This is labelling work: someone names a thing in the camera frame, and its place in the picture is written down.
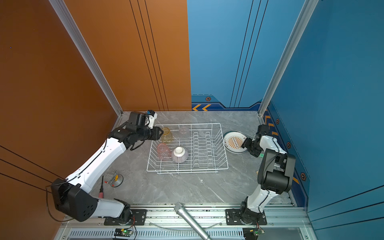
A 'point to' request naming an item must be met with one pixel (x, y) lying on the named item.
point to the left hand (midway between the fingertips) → (161, 130)
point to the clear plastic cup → (184, 133)
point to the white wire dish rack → (207, 153)
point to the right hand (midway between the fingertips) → (245, 148)
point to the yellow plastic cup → (167, 136)
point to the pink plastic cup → (163, 151)
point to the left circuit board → (123, 232)
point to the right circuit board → (252, 233)
